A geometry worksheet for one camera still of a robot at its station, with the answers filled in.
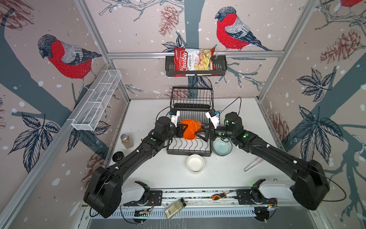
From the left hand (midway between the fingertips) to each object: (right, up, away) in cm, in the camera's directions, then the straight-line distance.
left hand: (187, 126), depth 78 cm
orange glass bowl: (+3, -1, +4) cm, 5 cm away
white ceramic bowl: (+5, -24, +7) cm, 25 cm away
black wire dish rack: (+4, +15, +36) cm, 39 cm away
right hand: (+5, -4, -4) cm, 7 cm away
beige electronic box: (-6, -39, -10) cm, 41 cm away
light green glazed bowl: (+21, -14, +8) cm, 26 cm away
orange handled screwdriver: (+16, -37, -5) cm, 40 cm away
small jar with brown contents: (-38, -11, +8) cm, 40 cm away
